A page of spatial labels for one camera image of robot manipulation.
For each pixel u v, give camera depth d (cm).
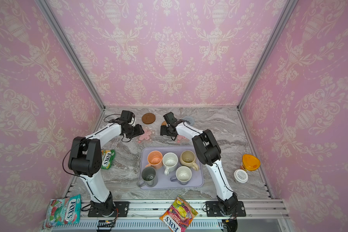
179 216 70
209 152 60
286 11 70
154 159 90
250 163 80
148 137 103
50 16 73
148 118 114
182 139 102
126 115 79
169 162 90
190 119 113
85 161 50
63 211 71
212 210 73
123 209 74
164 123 110
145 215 74
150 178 83
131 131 84
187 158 90
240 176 79
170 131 78
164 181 83
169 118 84
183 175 85
